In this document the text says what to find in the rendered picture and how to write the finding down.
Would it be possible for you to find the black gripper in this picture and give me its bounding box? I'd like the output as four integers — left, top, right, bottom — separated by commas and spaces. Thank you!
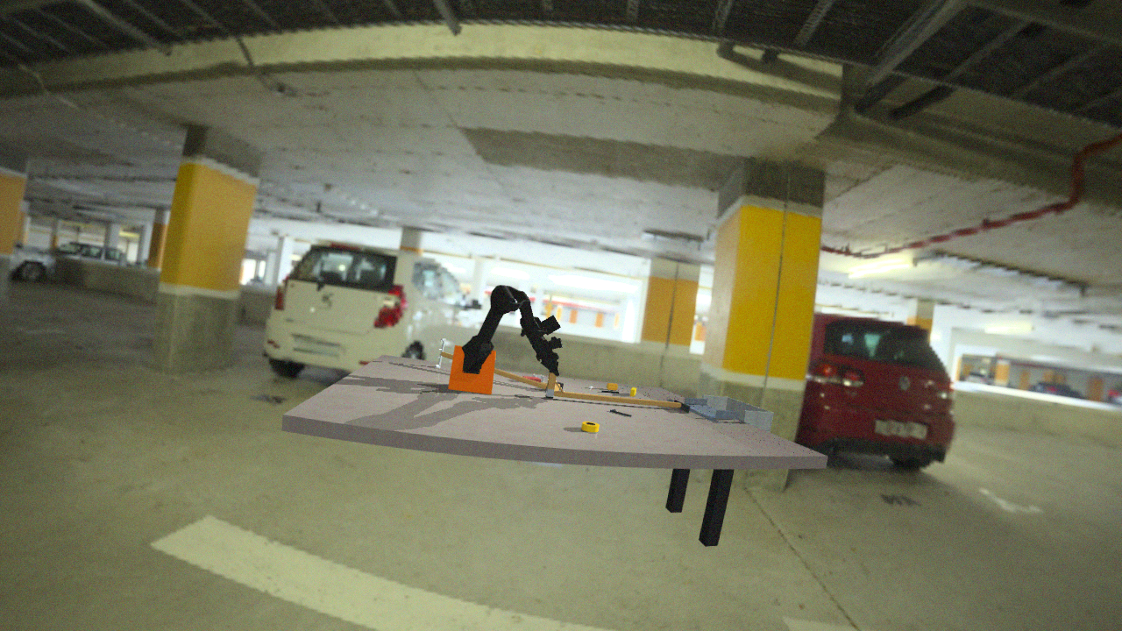
532, 338, 559, 377

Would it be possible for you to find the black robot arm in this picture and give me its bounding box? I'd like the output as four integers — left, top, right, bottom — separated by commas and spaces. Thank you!
462, 285, 563, 374

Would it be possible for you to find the long wooden-handled scraper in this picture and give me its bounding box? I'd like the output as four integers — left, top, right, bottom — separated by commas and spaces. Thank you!
545, 371, 690, 414

